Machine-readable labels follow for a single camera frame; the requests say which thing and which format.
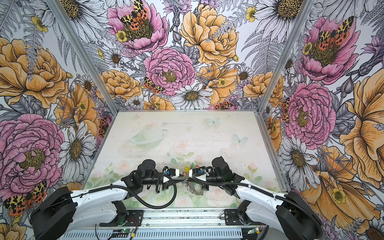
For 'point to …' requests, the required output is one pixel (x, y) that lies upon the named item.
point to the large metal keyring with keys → (196, 189)
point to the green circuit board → (122, 233)
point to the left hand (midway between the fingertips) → (181, 179)
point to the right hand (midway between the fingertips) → (190, 182)
